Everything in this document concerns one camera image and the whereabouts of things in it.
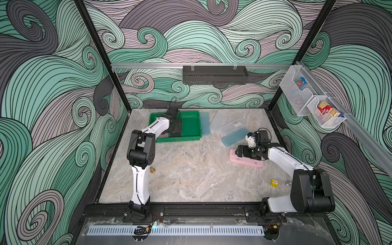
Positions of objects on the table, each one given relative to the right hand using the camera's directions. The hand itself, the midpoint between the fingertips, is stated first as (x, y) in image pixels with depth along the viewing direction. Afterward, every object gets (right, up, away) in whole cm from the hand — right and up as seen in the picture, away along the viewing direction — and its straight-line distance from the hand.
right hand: (245, 153), depth 90 cm
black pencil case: (-46, +14, 0) cm, 48 cm away
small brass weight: (-55, -9, -4) cm, 56 cm away
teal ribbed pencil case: (-22, +18, +21) cm, 36 cm away
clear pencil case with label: (-2, +16, +20) cm, 26 cm away
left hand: (-45, +15, +11) cm, 49 cm away
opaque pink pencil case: (-7, -2, -1) cm, 7 cm away
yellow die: (+13, -14, -9) cm, 21 cm away
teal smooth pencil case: (-1, +8, +16) cm, 18 cm away
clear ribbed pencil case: (-11, +21, +23) cm, 33 cm away
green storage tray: (-33, +16, +19) cm, 42 cm away
